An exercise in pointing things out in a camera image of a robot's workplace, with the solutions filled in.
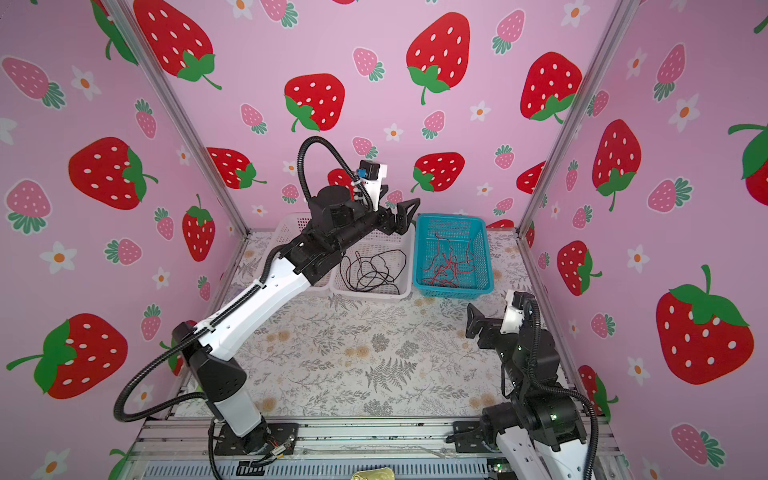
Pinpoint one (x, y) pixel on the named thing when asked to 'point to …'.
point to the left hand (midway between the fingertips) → (402, 193)
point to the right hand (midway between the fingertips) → (486, 305)
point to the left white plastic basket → (288, 227)
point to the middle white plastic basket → (404, 242)
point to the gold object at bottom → (385, 473)
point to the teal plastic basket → (451, 257)
